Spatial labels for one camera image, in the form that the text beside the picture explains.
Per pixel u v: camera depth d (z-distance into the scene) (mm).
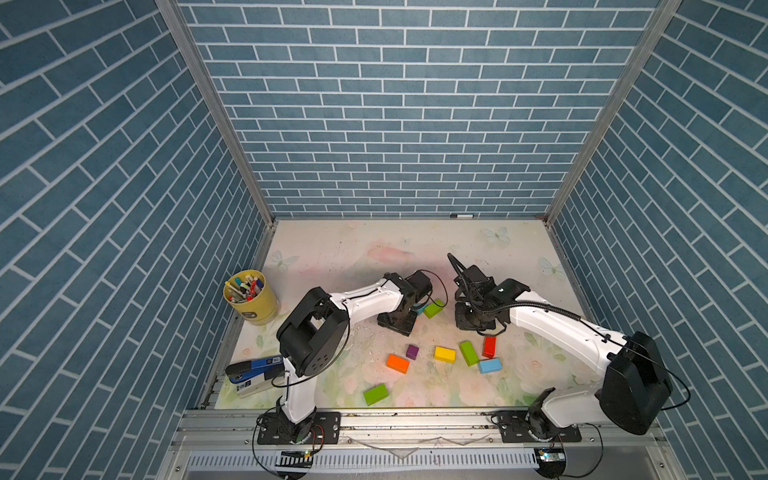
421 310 791
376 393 788
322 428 725
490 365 830
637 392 422
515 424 733
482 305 615
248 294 883
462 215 1238
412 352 845
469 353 856
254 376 771
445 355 848
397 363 849
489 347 864
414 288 710
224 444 718
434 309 912
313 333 490
